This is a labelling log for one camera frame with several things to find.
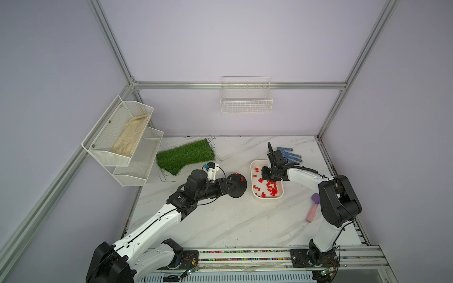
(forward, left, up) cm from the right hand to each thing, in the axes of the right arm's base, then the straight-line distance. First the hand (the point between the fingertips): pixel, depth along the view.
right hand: (265, 176), depth 97 cm
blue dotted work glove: (+18, -18, -4) cm, 26 cm away
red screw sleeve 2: (-7, +14, +9) cm, 18 cm away
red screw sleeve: (-3, +16, +8) cm, 19 cm away
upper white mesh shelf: (+4, +71, +28) cm, 77 cm away
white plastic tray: (-6, +2, -3) cm, 7 cm away
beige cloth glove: (+2, +66, +28) cm, 72 cm away
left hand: (-15, +18, +17) cm, 29 cm away
